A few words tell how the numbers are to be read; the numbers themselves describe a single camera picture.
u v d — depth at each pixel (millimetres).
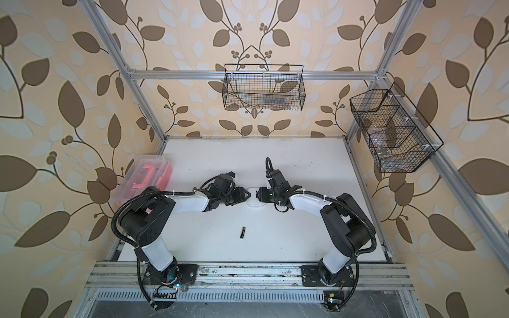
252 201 915
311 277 734
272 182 720
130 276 751
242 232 844
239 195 839
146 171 923
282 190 718
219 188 754
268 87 964
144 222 481
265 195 813
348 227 455
